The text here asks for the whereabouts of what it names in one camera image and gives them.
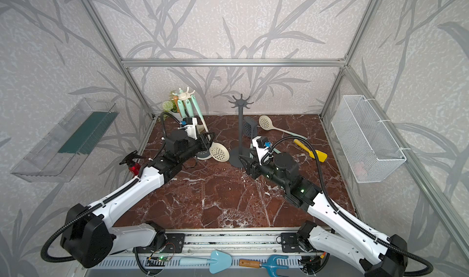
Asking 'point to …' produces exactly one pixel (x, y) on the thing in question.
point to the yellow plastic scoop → (322, 156)
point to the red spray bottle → (134, 168)
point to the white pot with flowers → (170, 107)
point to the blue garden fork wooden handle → (270, 265)
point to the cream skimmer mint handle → (265, 124)
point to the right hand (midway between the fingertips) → (244, 152)
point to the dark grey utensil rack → (240, 151)
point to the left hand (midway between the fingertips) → (214, 134)
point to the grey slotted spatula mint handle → (250, 127)
